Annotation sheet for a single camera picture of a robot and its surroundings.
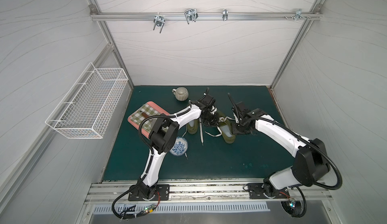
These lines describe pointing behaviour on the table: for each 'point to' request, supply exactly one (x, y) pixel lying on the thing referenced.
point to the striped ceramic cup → (181, 93)
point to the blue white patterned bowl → (180, 147)
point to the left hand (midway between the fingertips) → (221, 125)
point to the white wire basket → (86, 110)
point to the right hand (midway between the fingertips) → (236, 129)
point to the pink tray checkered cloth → (149, 109)
